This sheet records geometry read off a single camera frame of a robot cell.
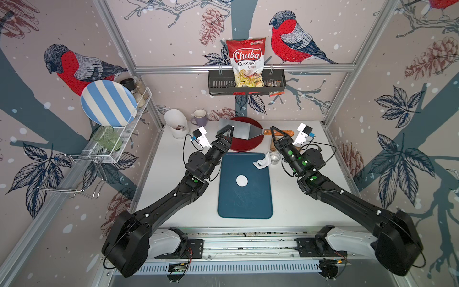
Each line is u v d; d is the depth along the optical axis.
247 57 0.80
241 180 0.93
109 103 0.73
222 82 0.95
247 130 0.73
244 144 1.08
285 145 0.61
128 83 0.80
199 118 1.14
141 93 0.85
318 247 0.66
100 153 0.67
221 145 0.60
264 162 1.00
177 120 1.10
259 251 0.73
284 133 0.66
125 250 0.39
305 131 0.63
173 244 0.61
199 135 0.65
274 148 0.64
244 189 0.91
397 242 0.39
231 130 0.65
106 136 0.70
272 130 0.67
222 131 0.68
